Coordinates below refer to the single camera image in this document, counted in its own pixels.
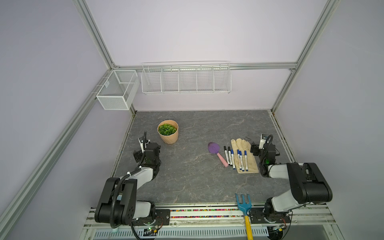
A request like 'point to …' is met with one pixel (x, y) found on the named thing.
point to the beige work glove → (242, 145)
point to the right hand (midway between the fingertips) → (262, 143)
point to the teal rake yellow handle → (246, 207)
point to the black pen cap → (225, 148)
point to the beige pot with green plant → (168, 131)
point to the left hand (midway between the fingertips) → (144, 147)
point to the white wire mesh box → (121, 90)
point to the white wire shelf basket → (186, 77)
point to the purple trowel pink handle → (214, 148)
